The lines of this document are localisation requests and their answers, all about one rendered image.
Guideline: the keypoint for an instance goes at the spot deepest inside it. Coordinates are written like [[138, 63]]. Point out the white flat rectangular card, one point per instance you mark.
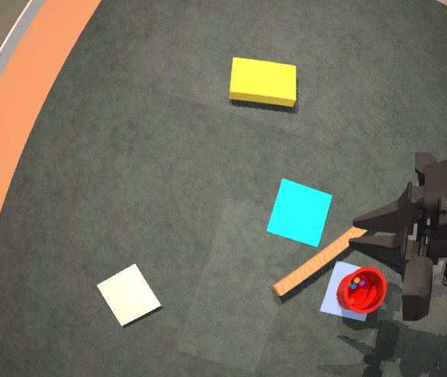
[[128, 295]]

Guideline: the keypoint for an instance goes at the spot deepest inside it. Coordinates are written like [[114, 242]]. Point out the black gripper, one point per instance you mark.
[[413, 259]]

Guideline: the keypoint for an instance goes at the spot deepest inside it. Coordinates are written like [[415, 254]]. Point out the yellow rectangular block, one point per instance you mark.
[[262, 81]]

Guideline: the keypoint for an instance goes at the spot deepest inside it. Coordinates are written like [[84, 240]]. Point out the orange flat bar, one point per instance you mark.
[[316, 262]]

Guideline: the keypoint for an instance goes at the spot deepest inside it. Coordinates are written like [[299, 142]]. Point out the red cup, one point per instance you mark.
[[368, 297]]

